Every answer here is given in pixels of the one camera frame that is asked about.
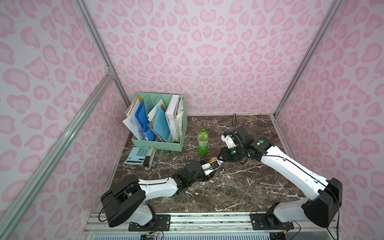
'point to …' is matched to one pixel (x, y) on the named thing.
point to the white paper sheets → (131, 122)
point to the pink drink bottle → (214, 165)
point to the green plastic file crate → (151, 101)
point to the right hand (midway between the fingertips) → (218, 158)
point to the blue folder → (141, 115)
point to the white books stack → (174, 114)
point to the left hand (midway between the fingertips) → (213, 161)
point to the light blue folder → (161, 125)
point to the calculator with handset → (141, 155)
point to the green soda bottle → (203, 140)
